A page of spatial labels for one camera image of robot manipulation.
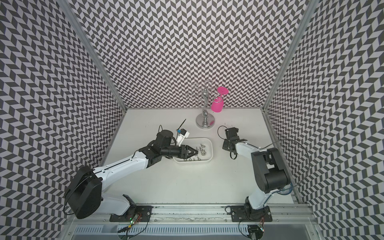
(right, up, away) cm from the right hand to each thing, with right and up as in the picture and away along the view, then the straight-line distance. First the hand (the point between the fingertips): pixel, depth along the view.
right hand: (228, 147), depth 96 cm
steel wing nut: (-17, +1, +1) cm, 17 cm away
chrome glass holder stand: (-16, +34, -7) cm, 38 cm away
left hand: (-21, 0, -20) cm, 29 cm away
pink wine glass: (-8, +28, -1) cm, 29 cm away
